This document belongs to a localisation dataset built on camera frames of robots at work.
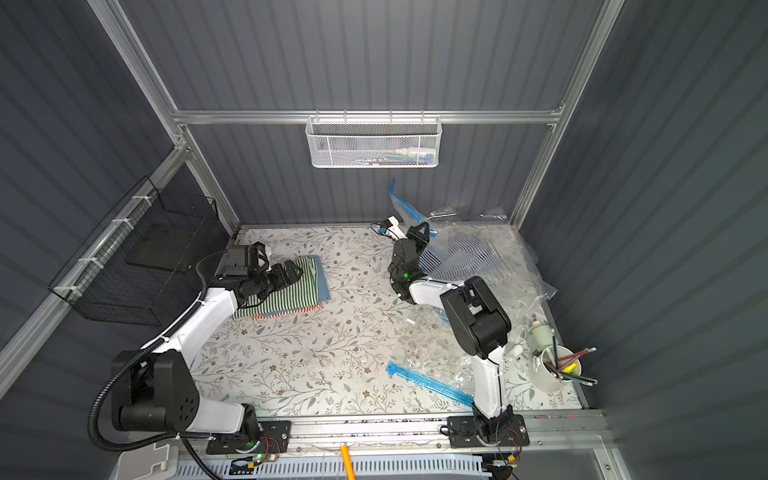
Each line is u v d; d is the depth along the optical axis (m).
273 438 0.72
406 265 0.74
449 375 0.84
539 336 0.83
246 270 0.67
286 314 0.95
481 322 0.53
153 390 0.42
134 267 0.73
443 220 1.20
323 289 1.01
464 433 0.72
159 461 0.64
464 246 1.11
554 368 0.77
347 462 0.70
